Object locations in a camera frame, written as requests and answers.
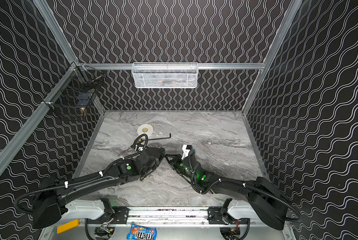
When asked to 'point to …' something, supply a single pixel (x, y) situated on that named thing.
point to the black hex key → (160, 138)
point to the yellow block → (68, 226)
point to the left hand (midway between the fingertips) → (171, 152)
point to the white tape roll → (145, 128)
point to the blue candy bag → (139, 232)
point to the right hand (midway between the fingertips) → (163, 156)
